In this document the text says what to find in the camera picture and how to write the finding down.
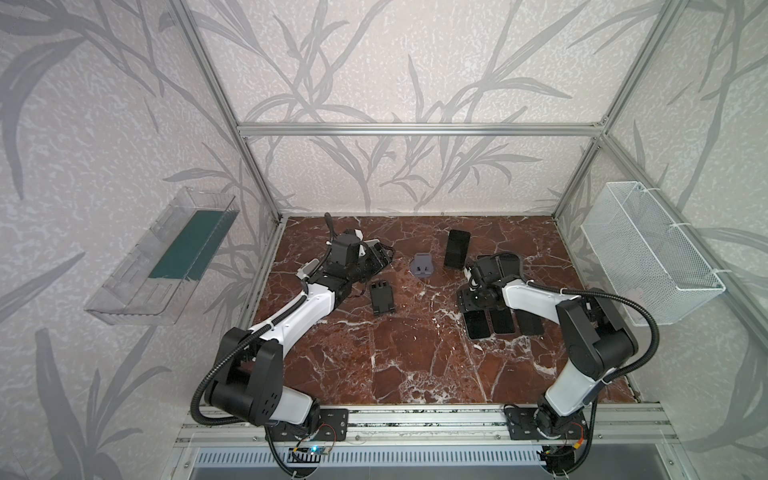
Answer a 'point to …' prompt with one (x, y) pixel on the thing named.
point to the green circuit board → (307, 454)
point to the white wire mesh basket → (645, 256)
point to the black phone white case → (502, 322)
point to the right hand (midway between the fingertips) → (468, 292)
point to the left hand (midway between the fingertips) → (394, 247)
